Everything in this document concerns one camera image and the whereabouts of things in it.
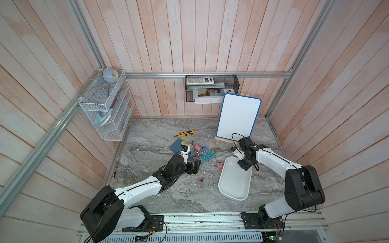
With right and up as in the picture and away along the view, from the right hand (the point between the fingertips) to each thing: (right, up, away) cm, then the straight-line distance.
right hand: (246, 161), depth 92 cm
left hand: (-33, +2, -8) cm, 34 cm away
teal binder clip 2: (-21, +4, +5) cm, 22 cm away
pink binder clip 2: (-17, -2, -2) cm, 17 cm away
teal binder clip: (-25, +2, +4) cm, 25 cm away
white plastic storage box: (-8, -11, -4) cm, 15 cm away
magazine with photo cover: (-22, +41, +1) cm, 46 cm away
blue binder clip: (-25, +6, +7) cm, 26 cm away
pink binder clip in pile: (-30, +7, +7) cm, 31 cm away
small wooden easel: (-16, +13, +7) cm, 22 cm away
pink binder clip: (-28, -10, -8) cm, 31 cm away
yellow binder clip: (-39, +11, +10) cm, 42 cm away
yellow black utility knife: (-39, +17, +16) cm, 45 cm away
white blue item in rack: (-83, +26, -11) cm, 87 cm away
